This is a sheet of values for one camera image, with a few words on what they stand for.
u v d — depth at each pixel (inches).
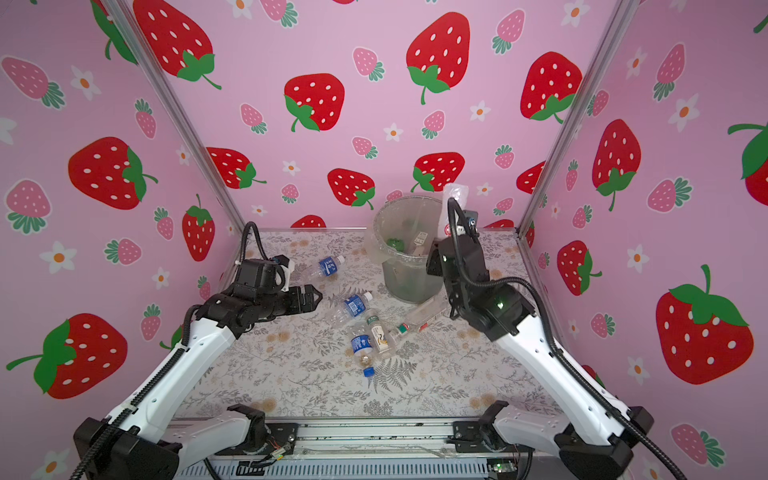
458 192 23.9
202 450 20.6
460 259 16.9
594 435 14.7
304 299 27.5
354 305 36.5
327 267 40.8
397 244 38.6
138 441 14.6
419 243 38.4
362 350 33.8
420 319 37.0
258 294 22.5
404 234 41.7
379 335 33.8
